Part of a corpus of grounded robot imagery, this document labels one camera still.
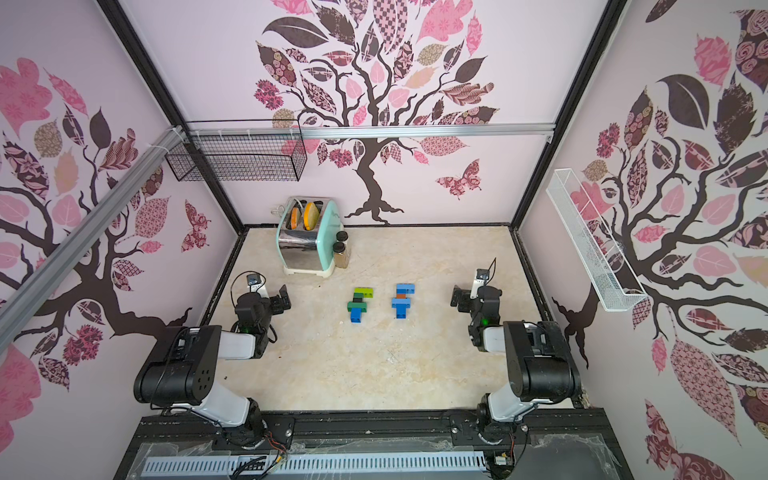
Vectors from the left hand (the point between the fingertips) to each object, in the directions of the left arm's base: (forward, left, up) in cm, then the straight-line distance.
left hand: (271, 293), depth 95 cm
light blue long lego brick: (-3, -43, -3) cm, 43 cm away
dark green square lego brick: (+1, -28, -3) cm, 28 cm away
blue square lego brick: (-6, -42, -3) cm, 43 cm away
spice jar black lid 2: (+16, -21, +4) cm, 27 cm away
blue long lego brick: (+3, -44, -4) cm, 45 cm away
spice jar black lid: (+23, -21, +3) cm, 31 cm away
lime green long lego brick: (+2, -31, -3) cm, 31 cm away
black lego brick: (-1, -28, -3) cm, 28 cm away
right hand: (+1, -65, 0) cm, 65 cm away
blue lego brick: (-6, -28, -4) cm, 29 cm away
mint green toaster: (+15, -12, +13) cm, 23 cm away
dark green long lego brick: (-3, -28, -3) cm, 28 cm away
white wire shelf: (-7, -95, +21) cm, 97 cm away
